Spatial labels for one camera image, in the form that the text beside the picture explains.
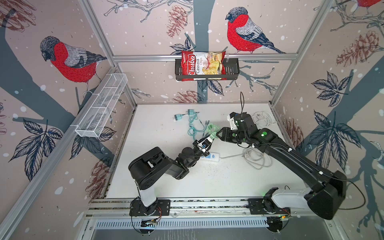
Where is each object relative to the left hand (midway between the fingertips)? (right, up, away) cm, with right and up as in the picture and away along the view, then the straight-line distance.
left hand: (210, 137), depth 80 cm
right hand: (+2, +1, -4) cm, 5 cm away
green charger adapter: (+1, +1, -2) cm, 3 cm away
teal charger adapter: (-22, +11, +31) cm, 39 cm away
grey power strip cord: (+28, -14, +9) cm, 33 cm away
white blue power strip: (+2, -14, +9) cm, 17 cm away
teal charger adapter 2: (-12, +15, +33) cm, 39 cm away
